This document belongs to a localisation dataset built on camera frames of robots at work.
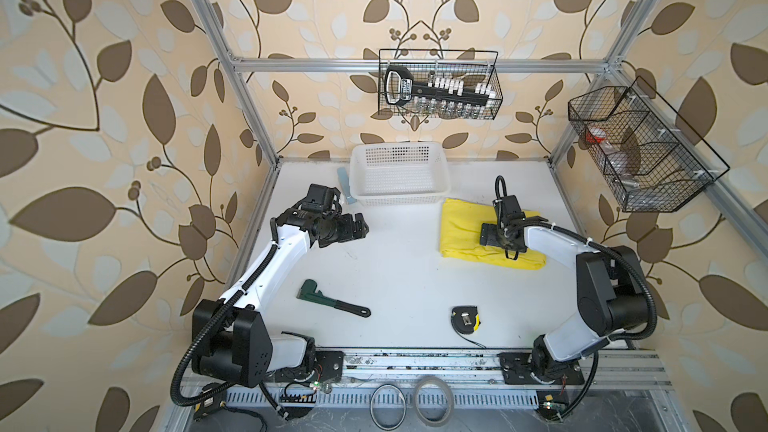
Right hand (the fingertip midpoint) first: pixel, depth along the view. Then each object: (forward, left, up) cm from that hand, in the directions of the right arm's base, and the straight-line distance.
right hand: (498, 242), depth 94 cm
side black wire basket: (+5, -31, +31) cm, 44 cm away
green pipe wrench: (-13, +58, -2) cm, 60 cm away
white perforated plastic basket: (+32, +30, -2) cm, 44 cm away
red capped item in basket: (+15, -23, +30) cm, 41 cm away
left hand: (-2, +44, +13) cm, 46 cm away
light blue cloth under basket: (+21, +50, +6) cm, 54 cm away
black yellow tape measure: (-23, +15, 0) cm, 27 cm away
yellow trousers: (+6, +11, +2) cm, 13 cm away
